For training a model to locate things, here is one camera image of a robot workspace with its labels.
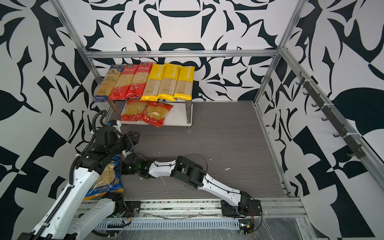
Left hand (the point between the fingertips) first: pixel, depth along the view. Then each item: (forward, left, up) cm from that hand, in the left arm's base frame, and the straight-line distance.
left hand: (134, 133), depth 75 cm
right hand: (-11, +15, -19) cm, 27 cm away
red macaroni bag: (+27, +9, -13) cm, 31 cm away
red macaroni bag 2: (+23, -6, -11) cm, 26 cm away
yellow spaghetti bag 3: (+22, -26, +13) cm, 36 cm away
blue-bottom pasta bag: (-17, +14, -18) cm, 29 cm away
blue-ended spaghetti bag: (+15, +14, +13) cm, 24 cm away
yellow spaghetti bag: (+23, -9, +13) cm, 28 cm away
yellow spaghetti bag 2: (+23, -17, +13) cm, 31 cm away
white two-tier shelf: (+23, -23, -13) cm, 34 cm away
